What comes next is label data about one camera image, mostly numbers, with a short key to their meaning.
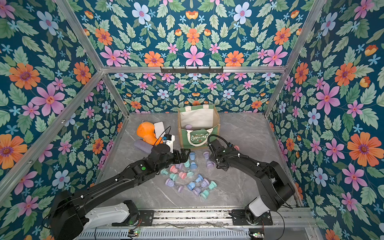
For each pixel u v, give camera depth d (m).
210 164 0.89
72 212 0.40
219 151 0.70
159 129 1.05
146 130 1.01
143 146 0.98
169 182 0.82
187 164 0.90
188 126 1.01
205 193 0.79
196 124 1.06
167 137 0.68
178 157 0.67
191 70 0.92
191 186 0.82
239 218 0.73
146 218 0.74
